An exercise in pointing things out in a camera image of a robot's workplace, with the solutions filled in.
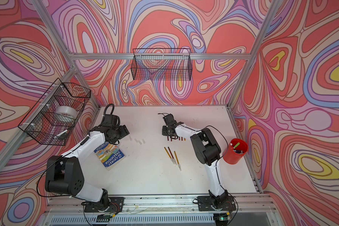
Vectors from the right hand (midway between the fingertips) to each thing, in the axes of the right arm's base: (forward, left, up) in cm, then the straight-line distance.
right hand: (166, 134), depth 102 cm
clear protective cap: (-4, +17, 0) cm, 17 cm away
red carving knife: (-4, -9, 0) cm, 10 cm away
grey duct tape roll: (-5, +52, +33) cm, 61 cm away
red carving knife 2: (-4, -11, 0) cm, 12 cm away
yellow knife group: (-19, -3, -1) cm, 20 cm away
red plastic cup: (-18, -43, +6) cm, 47 cm away
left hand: (-5, +26, +10) cm, 28 cm away
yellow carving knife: (-13, -11, +14) cm, 22 cm away
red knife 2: (-17, -3, 0) cm, 17 cm away
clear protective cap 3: (-5, +20, 0) cm, 21 cm away
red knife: (-3, -1, 0) cm, 3 cm away
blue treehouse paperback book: (-16, +37, +3) cm, 40 cm away
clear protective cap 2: (-3, +25, +1) cm, 26 cm away
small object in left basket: (-16, +53, +26) cm, 61 cm away
